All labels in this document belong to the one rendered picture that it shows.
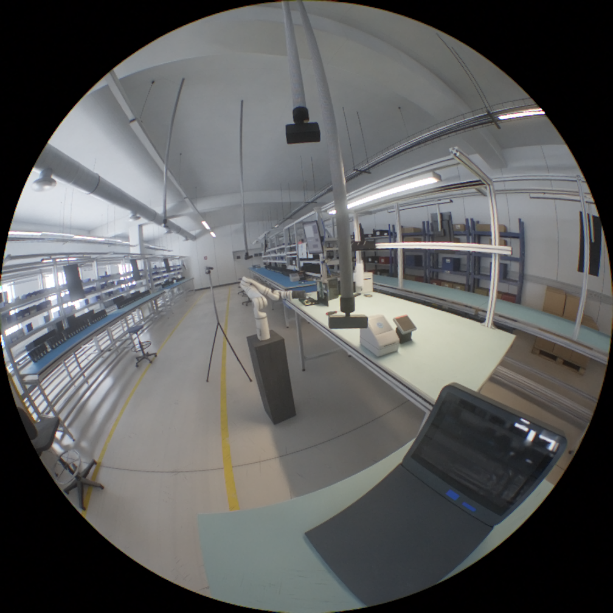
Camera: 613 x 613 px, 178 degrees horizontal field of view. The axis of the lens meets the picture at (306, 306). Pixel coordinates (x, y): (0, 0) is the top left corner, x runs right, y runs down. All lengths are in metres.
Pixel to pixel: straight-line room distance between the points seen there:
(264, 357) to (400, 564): 1.43
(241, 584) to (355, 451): 1.49
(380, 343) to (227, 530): 0.83
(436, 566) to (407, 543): 0.07
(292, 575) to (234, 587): 0.09
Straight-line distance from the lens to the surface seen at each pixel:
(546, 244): 4.82
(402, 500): 0.35
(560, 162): 5.22
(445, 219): 2.93
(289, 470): 1.67
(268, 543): 0.40
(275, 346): 1.51
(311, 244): 3.10
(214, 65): 2.83
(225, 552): 0.42
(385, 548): 0.36
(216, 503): 1.70
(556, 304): 3.85
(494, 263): 1.42
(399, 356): 0.94
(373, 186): 1.47
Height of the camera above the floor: 1.47
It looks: 16 degrees down
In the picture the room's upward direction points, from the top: 5 degrees counter-clockwise
